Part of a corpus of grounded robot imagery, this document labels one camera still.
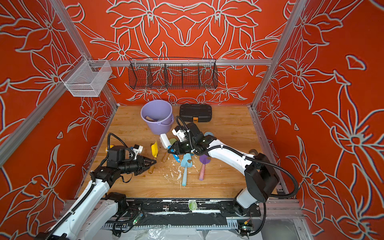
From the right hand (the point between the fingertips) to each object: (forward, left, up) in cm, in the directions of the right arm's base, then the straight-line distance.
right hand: (168, 149), depth 75 cm
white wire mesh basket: (+41, +55, +15) cm, 70 cm away
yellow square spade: (+3, +9, -6) cm, 12 cm away
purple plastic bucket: (+34, +13, -12) cm, 39 cm away
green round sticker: (-22, -13, -18) cm, 31 cm away
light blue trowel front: (+1, -9, -17) cm, 19 cm away
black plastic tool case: (+34, -14, -9) cm, 38 cm away
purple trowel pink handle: (+3, -20, -18) cm, 27 cm away
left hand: (-6, +7, -4) cm, 9 cm away
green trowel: (+26, +17, -6) cm, 32 cm away
